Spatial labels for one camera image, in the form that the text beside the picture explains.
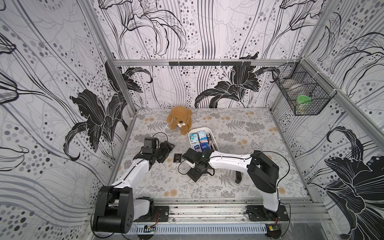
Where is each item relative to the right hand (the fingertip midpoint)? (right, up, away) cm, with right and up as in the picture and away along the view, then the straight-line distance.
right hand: (196, 170), depth 88 cm
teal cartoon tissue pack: (-1, +19, +8) cm, 20 cm away
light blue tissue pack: (+4, +20, +9) cm, 23 cm away
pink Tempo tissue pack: (0, +14, +3) cm, 14 cm away
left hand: (-13, +12, 0) cm, 18 cm away
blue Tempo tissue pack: (+5, +14, +5) cm, 16 cm away
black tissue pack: (-12, +7, +3) cm, 14 cm away
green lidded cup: (+58, +39, -8) cm, 70 cm away
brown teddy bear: (-10, +32, +5) cm, 34 cm away
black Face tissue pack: (+8, +18, +10) cm, 22 cm away
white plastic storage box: (+11, +15, +6) cm, 19 cm away
